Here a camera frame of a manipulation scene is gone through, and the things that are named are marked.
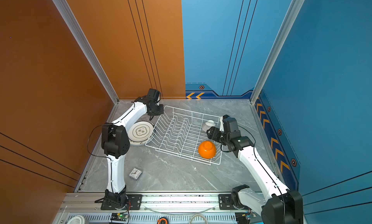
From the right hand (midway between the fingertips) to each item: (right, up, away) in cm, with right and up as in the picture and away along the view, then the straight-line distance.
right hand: (209, 132), depth 81 cm
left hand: (-31, +13, +18) cm, 38 cm away
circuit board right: (+16, -41, -10) cm, 45 cm away
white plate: (-44, -2, +16) cm, 47 cm away
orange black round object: (-25, -39, -14) cm, 48 cm away
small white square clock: (-42, -23, 0) cm, 48 cm away
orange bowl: (-1, -11, +4) cm, 12 cm away
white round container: (-61, -36, -17) cm, 73 cm away
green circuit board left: (-46, -40, -10) cm, 62 cm away
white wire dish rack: (-18, -2, +14) cm, 23 cm away
